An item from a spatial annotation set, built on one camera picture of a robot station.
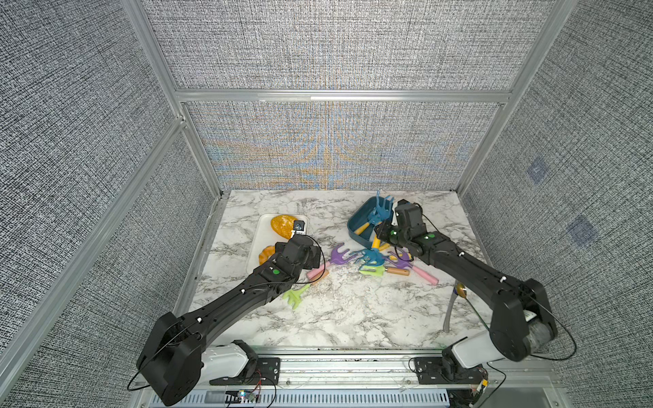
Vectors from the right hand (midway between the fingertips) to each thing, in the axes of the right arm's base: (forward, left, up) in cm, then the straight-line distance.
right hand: (375, 221), depth 86 cm
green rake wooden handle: (-20, +28, -16) cm, 38 cm away
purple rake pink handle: (-5, +13, -17) cm, 22 cm away
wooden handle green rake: (-10, -3, -18) cm, 20 cm away
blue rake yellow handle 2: (-4, 0, -17) cm, 18 cm away
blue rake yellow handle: (+3, -2, 0) cm, 3 cm away
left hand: (-8, +23, -2) cm, 24 cm away
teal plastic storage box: (+17, -1, -17) cm, 24 cm away
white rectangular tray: (+6, +43, -16) cm, 46 cm away
